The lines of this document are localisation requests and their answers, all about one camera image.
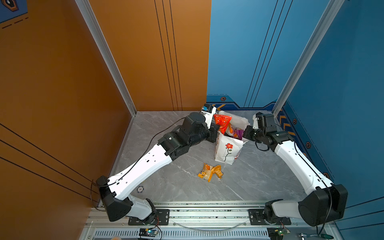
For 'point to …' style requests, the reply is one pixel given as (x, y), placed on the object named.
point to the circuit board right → (277, 233)
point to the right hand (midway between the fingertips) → (242, 131)
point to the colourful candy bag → (236, 132)
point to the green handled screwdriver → (325, 236)
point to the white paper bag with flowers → (228, 149)
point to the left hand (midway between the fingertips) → (220, 125)
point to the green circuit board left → (148, 232)
